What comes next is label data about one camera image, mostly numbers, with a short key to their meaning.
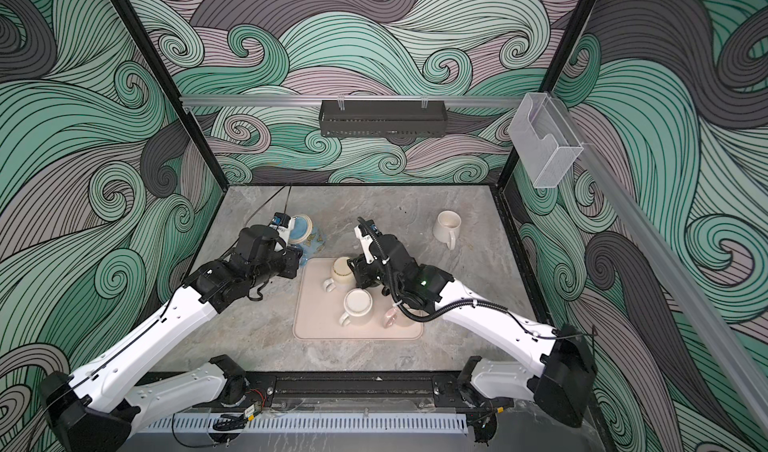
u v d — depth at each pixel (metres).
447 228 1.02
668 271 0.52
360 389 0.74
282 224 0.65
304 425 0.76
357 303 0.82
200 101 0.95
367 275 0.65
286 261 0.65
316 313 0.86
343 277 0.85
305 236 0.72
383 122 0.95
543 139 0.79
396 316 0.78
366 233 0.63
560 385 0.37
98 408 0.38
